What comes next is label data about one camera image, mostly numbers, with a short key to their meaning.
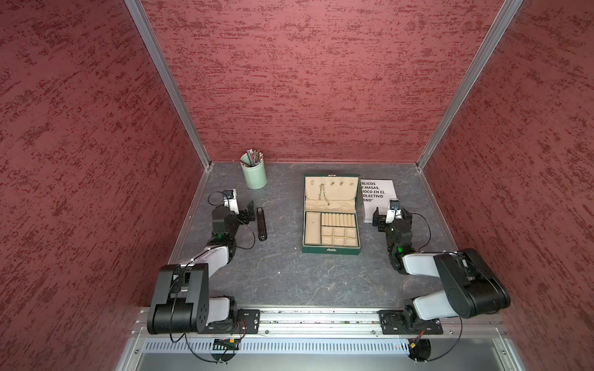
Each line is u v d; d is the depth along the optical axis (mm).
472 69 851
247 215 814
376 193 1037
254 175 1049
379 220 828
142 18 725
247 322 744
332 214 947
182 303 420
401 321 729
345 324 756
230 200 760
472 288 448
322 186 921
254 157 1039
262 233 901
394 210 756
